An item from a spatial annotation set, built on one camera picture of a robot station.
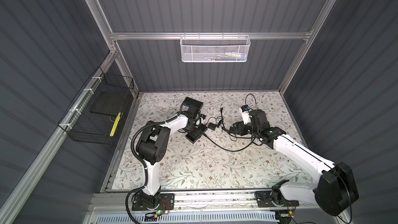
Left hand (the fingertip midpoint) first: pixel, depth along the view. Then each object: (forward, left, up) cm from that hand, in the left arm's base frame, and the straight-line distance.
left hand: (194, 132), depth 98 cm
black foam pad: (+4, +42, +26) cm, 50 cm away
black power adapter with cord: (+3, -12, +1) cm, 12 cm away
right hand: (-5, -25, +15) cm, 30 cm away
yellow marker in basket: (-10, +35, +27) cm, 46 cm away
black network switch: (+5, -1, +21) cm, 21 cm away
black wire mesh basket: (-5, +47, +27) cm, 55 cm away
